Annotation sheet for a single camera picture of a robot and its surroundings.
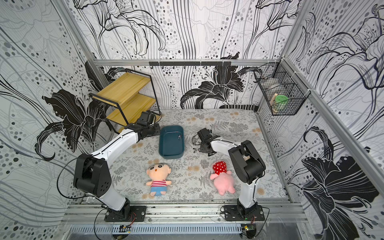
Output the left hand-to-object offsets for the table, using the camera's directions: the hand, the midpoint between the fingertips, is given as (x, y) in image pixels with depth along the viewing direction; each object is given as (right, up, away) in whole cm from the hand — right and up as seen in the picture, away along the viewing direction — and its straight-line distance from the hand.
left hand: (158, 131), depth 90 cm
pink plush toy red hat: (+38, -26, -13) cm, 47 cm away
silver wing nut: (+12, -4, +11) cm, 17 cm away
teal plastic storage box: (+6, -11, +7) cm, 14 cm away
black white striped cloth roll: (+72, +18, +28) cm, 79 cm away
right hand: (+31, -11, +9) cm, 34 cm away
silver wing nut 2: (+22, -12, +5) cm, 26 cm away
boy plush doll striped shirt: (+3, -21, -11) cm, 24 cm away
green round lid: (+69, +18, -12) cm, 72 cm away
